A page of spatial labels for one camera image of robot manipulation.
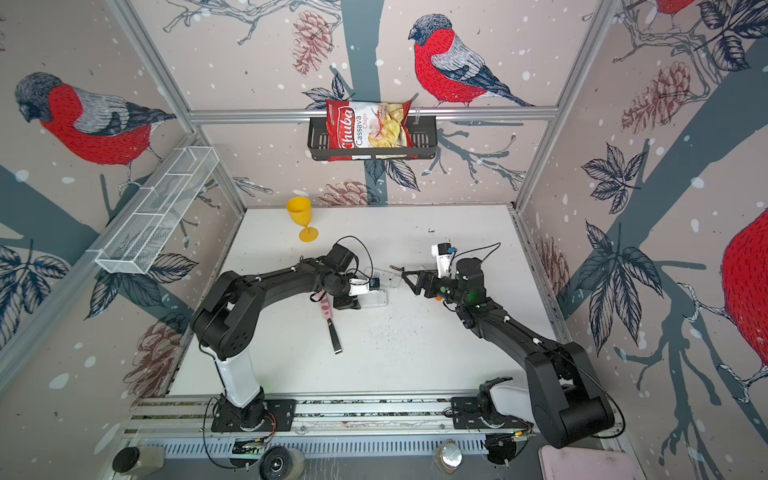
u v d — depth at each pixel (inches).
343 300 33.0
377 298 36.4
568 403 16.1
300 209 40.9
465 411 28.7
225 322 19.3
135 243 28.1
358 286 32.7
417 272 32.8
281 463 23.2
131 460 23.9
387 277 38.9
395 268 40.1
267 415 28.6
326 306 35.6
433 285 29.3
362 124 34.4
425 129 36.4
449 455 23.3
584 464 25.7
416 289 29.6
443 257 30.0
